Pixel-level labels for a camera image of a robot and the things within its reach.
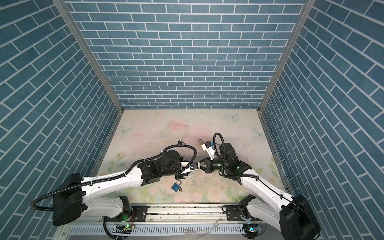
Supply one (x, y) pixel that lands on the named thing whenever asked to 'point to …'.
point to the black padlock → (180, 142)
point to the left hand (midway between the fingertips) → (194, 165)
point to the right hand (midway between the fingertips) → (194, 165)
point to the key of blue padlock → (180, 189)
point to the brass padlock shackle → (200, 142)
